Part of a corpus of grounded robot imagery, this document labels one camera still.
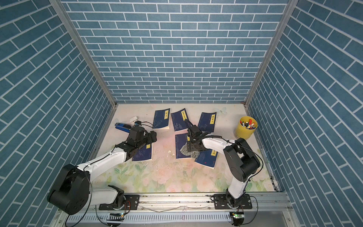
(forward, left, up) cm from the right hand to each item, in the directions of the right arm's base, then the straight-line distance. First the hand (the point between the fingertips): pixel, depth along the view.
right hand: (196, 147), depth 94 cm
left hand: (+1, +27, +10) cm, 29 cm away
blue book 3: (+22, -7, -1) cm, 23 cm away
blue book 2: (+23, +15, +2) cm, 27 cm away
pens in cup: (+14, -34, +10) cm, 39 cm away
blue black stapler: (+11, +54, +3) cm, 55 cm away
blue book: (+22, +29, +1) cm, 36 cm away
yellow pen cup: (+9, -28, +9) cm, 31 cm away
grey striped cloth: (-6, +1, +3) cm, 7 cm away
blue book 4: (-8, +33, +2) cm, 34 cm away
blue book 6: (-6, -7, 0) cm, 10 cm away
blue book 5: (+4, +11, +1) cm, 12 cm away
